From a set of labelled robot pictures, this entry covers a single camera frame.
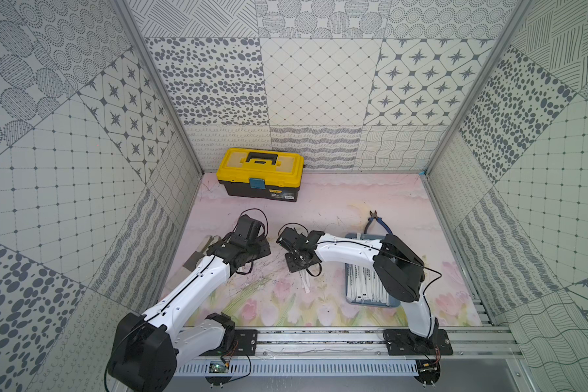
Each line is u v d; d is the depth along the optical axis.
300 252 0.68
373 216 1.04
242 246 0.62
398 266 0.53
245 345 0.73
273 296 0.84
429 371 0.73
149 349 0.38
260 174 0.97
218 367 0.72
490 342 0.76
